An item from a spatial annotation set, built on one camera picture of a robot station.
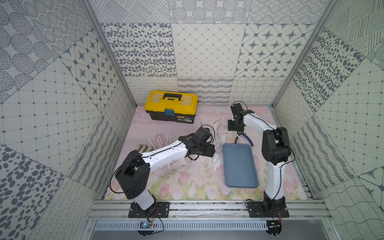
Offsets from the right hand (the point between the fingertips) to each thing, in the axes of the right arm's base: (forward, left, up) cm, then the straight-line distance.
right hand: (233, 129), depth 101 cm
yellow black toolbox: (+9, +42, +13) cm, 45 cm away
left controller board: (-54, +49, -6) cm, 73 cm away
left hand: (-19, +16, +8) cm, 26 cm away
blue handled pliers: (-3, -8, -3) cm, 9 cm away
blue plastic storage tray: (-25, -1, -5) cm, 26 cm away
